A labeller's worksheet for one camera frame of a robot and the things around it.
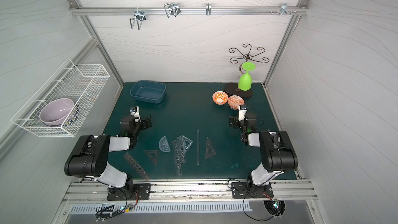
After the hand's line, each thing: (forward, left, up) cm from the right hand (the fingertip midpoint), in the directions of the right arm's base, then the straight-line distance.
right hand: (238, 113), depth 96 cm
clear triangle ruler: (-23, +17, -6) cm, 29 cm away
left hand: (-5, +60, +1) cm, 60 cm away
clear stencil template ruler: (-25, +35, -6) cm, 43 cm away
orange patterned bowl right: (+13, +1, -4) cm, 14 cm away
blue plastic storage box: (+20, +61, -4) cm, 64 cm away
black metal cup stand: (+28, +1, -6) cm, 28 cm away
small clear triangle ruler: (-29, +48, -5) cm, 56 cm away
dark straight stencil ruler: (-33, +56, -5) cm, 65 cm away
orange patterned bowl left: (+17, +11, -5) cm, 20 cm away
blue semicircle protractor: (-20, +45, -5) cm, 49 cm away
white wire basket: (-2, +84, +27) cm, 88 cm away
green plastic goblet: (+12, -3, +17) cm, 21 cm away
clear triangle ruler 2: (-18, +31, -6) cm, 36 cm away
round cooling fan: (-47, -15, -8) cm, 50 cm away
